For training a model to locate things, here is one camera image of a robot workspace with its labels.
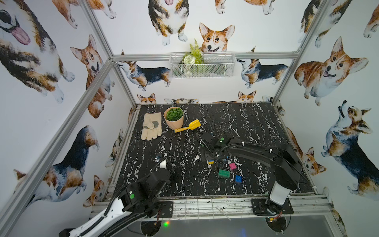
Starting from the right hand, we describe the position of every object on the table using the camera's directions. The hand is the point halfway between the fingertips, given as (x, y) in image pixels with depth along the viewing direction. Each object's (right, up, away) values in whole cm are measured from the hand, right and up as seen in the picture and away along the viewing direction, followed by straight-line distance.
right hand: (207, 156), depth 83 cm
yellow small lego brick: (+3, -5, +5) cm, 8 cm away
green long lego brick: (+10, -10, +2) cm, 14 cm away
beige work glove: (-39, +16, +24) cm, 48 cm away
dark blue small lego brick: (+17, -12, -1) cm, 21 cm away
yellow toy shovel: (-9, +17, +24) cm, 31 cm away
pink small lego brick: (+15, -7, +4) cm, 17 cm away
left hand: (-16, -3, -8) cm, 18 cm away
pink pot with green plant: (-22, +22, +17) cm, 35 cm away
